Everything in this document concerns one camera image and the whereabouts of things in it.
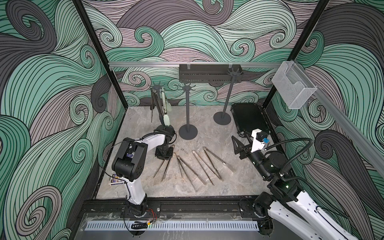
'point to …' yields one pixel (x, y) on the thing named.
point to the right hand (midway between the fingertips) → (238, 135)
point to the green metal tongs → (166, 105)
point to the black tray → (248, 117)
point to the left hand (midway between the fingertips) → (166, 157)
